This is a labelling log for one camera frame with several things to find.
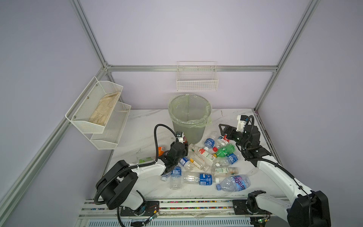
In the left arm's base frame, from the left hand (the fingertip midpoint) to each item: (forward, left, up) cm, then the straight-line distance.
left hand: (183, 143), depth 88 cm
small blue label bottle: (-11, -2, -6) cm, 13 cm away
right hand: (+2, -22, +13) cm, 26 cm away
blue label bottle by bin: (+3, -18, -4) cm, 18 cm away
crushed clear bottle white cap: (-19, +11, -7) cm, 23 cm away
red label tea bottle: (-1, -1, +4) cm, 5 cm away
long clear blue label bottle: (-21, -9, -4) cm, 23 cm away
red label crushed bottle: (+5, -27, -6) cm, 28 cm away
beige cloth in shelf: (+11, +46, +20) cm, 51 cm away
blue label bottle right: (-9, -29, -5) cm, 31 cm away
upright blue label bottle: (-21, +4, -4) cm, 22 cm away
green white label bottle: (-16, -24, -4) cm, 30 cm away
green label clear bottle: (-6, +29, -11) cm, 31 cm away
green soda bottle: (-2, -30, -5) cm, 30 cm away
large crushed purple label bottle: (-22, -29, -8) cm, 38 cm away
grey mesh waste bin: (+8, -7, -3) cm, 11 cm away
